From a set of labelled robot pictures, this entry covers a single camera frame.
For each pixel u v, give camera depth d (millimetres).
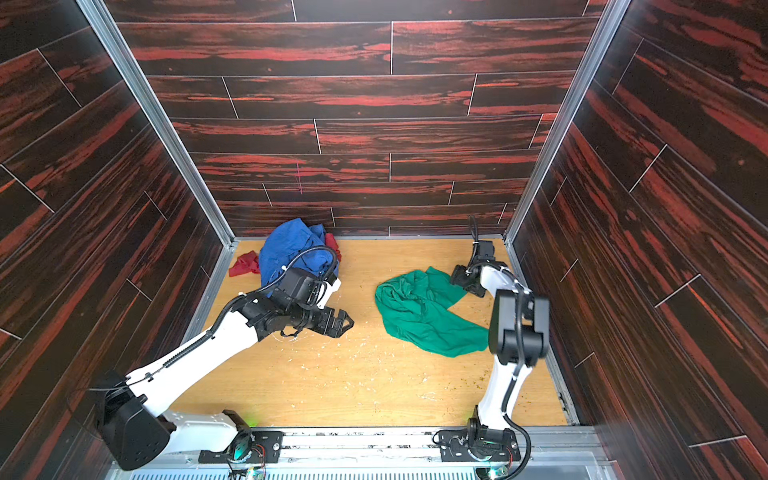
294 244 1077
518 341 460
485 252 823
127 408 391
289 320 572
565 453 735
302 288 598
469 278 771
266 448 730
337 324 676
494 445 678
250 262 1081
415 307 955
